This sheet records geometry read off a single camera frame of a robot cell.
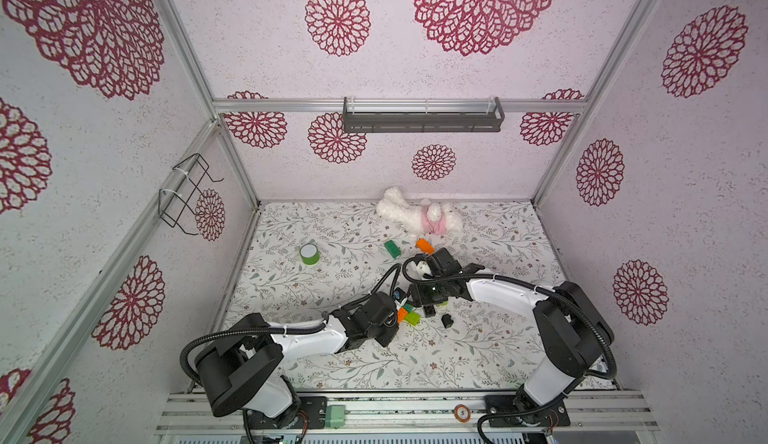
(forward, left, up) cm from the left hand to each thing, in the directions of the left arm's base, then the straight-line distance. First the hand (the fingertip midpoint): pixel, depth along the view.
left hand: (390, 323), depth 87 cm
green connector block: (-23, +14, +2) cm, 27 cm away
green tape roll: (+23, +27, +2) cm, 36 cm away
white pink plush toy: (+34, -11, +7) cm, 37 cm away
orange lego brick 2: (+2, -3, +2) cm, 5 cm away
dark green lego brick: (+3, -5, +5) cm, 8 cm away
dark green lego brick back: (+28, -1, -2) cm, 28 cm away
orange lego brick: (+29, -13, -2) cm, 31 cm away
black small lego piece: (+4, -12, 0) cm, 12 cm away
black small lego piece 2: (+1, -17, -1) cm, 17 cm away
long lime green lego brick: (+2, -7, -1) cm, 7 cm away
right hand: (+7, -5, +3) cm, 10 cm away
